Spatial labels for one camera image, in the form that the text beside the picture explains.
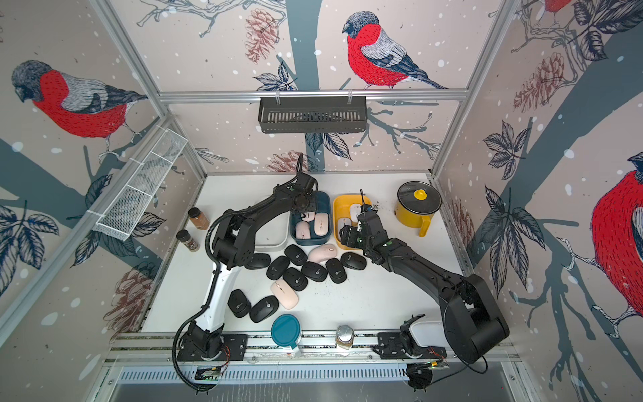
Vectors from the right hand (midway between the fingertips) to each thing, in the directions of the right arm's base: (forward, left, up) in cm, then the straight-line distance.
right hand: (348, 229), depth 89 cm
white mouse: (+9, +2, -8) cm, 12 cm away
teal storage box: (+17, +10, -8) cm, 22 cm away
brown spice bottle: (+5, +59, -3) cm, 60 cm away
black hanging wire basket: (+47, +16, +18) cm, 53 cm away
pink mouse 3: (+10, +16, -7) cm, 20 cm away
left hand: (+17, +14, -5) cm, 23 cm away
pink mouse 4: (-21, +21, -9) cm, 31 cm away
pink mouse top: (-5, +10, -9) cm, 14 cm away
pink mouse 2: (+4, +18, -8) cm, 20 cm away
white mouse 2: (+15, -3, -8) cm, 17 cm away
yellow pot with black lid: (+13, -27, +1) cm, 30 cm away
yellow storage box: (+15, +2, -9) cm, 18 cm away
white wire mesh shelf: (+10, +75, +13) cm, 77 cm away
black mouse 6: (-8, -2, -9) cm, 12 cm away
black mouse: (-7, +19, -8) cm, 22 cm away
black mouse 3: (-16, +18, -8) cm, 25 cm away
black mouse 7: (-25, +35, -7) cm, 44 cm away
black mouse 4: (-13, +12, -8) cm, 19 cm away
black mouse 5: (-14, +4, -8) cm, 16 cm away
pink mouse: (+8, +11, -9) cm, 16 cm away
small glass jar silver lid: (-34, +2, 0) cm, 34 cm away
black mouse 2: (-12, +26, -8) cm, 29 cm away
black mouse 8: (-26, +27, -9) cm, 39 cm away
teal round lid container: (-33, +18, -3) cm, 38 cm away
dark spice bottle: (-5, +59, 0) cm, 59 cm away
